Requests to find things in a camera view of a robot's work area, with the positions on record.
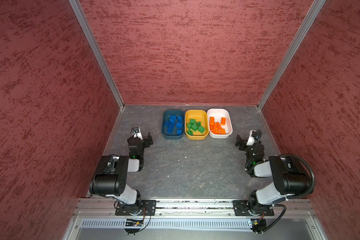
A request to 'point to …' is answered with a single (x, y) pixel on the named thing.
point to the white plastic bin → (218, 113)
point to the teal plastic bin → (173, 124)
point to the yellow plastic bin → (201, 116)
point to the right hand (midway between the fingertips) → (243, 136)
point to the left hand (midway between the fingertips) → (142, 136)
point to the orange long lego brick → (222, 131)
